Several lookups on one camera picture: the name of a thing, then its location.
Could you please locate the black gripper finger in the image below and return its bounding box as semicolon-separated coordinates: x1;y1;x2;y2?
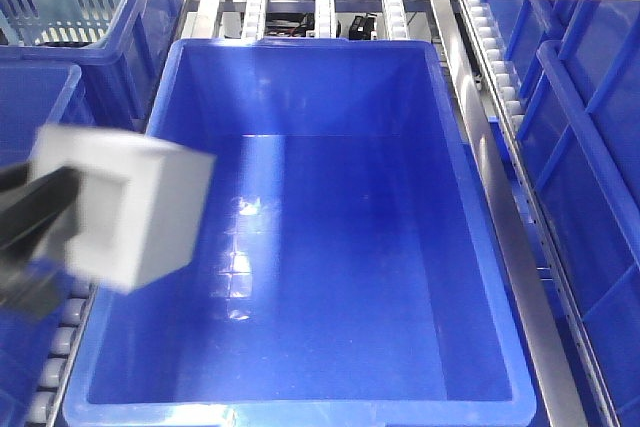
0;168;84;257
0;162;32;194

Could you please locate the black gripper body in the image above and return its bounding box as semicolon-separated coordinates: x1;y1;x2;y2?
0;255;62;321

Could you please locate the grey block with square hole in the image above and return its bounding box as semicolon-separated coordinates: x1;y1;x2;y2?
27;124;217;294

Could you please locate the blue plastic bin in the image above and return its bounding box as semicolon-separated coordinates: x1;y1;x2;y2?
0;0;186;136
0;61;96;427
62;36;539;427

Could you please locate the pale blue slotted basket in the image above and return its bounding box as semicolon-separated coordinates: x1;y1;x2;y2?
0;0;126;46

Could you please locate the black power adapter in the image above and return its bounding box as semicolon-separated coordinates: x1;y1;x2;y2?
348;14;380;42

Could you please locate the row of blue bins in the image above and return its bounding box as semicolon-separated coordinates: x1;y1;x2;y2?
487;0;640;427

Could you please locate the black cable bundle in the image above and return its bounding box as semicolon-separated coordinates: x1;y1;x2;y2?
266;10;317;38

